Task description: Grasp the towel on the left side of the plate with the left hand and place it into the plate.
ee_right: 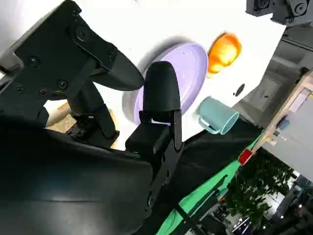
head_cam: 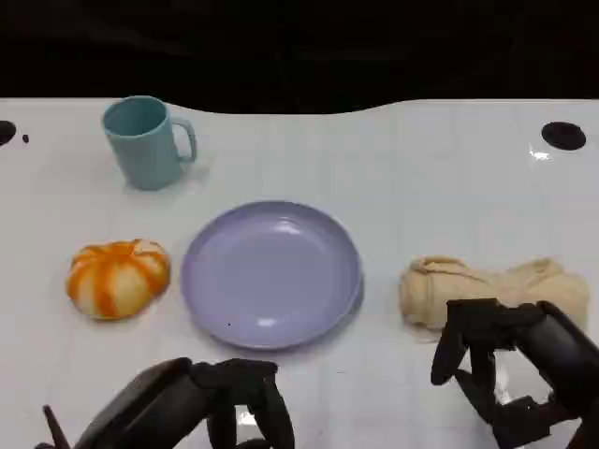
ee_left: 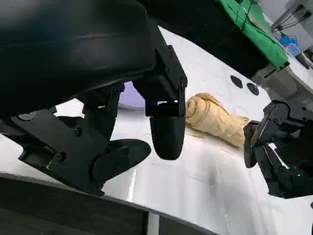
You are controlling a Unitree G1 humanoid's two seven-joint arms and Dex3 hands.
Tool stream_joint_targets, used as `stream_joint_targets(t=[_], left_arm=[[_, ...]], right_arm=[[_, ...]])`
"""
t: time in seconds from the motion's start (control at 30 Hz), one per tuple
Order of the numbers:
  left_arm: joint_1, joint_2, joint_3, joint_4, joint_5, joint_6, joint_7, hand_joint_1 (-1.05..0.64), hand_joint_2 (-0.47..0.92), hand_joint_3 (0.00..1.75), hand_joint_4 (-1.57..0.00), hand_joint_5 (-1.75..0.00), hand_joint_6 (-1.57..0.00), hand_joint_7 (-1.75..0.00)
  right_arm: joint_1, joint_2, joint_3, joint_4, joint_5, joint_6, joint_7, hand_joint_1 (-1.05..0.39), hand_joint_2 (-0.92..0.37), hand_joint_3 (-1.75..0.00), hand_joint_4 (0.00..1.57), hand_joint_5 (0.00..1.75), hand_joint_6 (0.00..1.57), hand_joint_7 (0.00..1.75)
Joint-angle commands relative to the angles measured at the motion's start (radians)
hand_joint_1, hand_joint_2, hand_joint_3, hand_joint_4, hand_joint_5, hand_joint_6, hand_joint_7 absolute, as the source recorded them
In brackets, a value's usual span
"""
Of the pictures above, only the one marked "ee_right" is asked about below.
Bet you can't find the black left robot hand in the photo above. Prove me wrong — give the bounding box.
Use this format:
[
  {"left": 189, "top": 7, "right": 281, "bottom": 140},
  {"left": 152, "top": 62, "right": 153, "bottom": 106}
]
[{"left": 246, "top": 0, "right": 313, "bottom": 27}]

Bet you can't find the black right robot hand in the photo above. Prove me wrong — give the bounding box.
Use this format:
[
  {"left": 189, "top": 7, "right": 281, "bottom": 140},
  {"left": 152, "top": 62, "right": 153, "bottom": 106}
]
[{"left": 0, "top": 0, "right": 184, "bottom": 235}]

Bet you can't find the orange toy bread roll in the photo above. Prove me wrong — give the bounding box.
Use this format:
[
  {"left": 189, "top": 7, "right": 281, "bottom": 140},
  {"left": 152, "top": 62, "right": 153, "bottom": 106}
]
[{"left": 207, "top": 32, "right": 243, "bottom": 78}]

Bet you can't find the grey machine cabinet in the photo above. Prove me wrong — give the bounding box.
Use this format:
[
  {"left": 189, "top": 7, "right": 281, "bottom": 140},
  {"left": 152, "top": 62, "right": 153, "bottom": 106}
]
[{"left": 232, "top": 24, "right": 313, "bottom": 129}]

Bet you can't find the lilac plate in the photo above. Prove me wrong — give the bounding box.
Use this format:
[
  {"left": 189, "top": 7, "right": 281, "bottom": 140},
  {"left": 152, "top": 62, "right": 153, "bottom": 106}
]
[{"left": 121, "top": 43, "right": 209, "bottom": 124}]

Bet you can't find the pale green mug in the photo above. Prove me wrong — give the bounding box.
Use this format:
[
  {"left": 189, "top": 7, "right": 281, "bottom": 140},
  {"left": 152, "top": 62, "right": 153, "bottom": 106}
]
[{"left": 197, "top": 96, "right": 240, "bottom": 135}]

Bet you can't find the wooden desk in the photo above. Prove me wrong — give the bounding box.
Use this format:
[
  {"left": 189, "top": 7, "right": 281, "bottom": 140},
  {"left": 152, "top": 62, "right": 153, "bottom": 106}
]
[{"left": 253, "top": 70, "right": 313, "bottom": 182}]

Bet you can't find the green cloth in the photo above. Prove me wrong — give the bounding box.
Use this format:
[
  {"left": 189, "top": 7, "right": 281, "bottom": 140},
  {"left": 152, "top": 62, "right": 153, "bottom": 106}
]
[{"left": 156, "top": 133, "right": 266, "bottom": 235}]

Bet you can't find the black cloth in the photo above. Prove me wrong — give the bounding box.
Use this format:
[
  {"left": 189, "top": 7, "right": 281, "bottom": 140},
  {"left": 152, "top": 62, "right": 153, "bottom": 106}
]
[{"left": 182, "top": 117, "right": 264, "bottom": 204}]

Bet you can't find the red tag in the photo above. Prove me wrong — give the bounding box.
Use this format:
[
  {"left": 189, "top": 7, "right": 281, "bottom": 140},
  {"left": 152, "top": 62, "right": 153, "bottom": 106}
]
[{"left": 238, "top": 149, "right": 254, "bottom": 166}]

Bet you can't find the green leafy plant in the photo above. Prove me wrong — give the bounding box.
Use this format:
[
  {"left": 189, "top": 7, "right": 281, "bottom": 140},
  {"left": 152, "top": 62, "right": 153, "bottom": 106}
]
[{"left": 224, "top": 149, "right": 296, "bottom": 228}]

